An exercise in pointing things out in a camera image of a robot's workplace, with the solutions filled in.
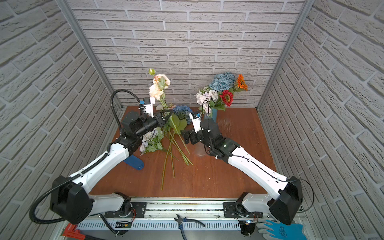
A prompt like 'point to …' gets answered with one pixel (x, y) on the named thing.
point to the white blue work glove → (276, 230)
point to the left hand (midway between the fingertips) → (173, 109)
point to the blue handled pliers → (180, 220)
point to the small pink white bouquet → (151, 141)
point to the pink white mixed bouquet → (207, 99)
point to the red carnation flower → (227, 97)
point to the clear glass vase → (200, 150)
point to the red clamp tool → (72, 231)
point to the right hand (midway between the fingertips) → (189, 126)
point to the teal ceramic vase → (214, 113)
